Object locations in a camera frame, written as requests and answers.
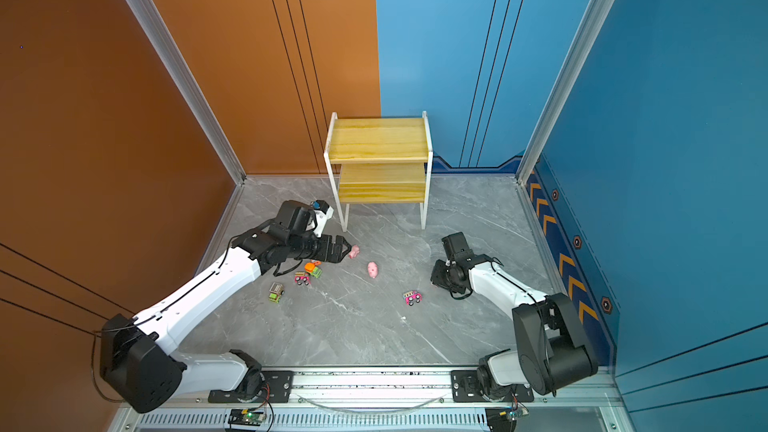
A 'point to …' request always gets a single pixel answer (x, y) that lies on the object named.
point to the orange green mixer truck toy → (313, 268)
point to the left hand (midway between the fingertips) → (339, 242)
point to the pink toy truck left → (302, 277)
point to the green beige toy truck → (275, 291)
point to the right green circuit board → (503, 419)
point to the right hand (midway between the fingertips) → (433, 279)
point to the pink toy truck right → (412, 297)
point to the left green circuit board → (242, 416)
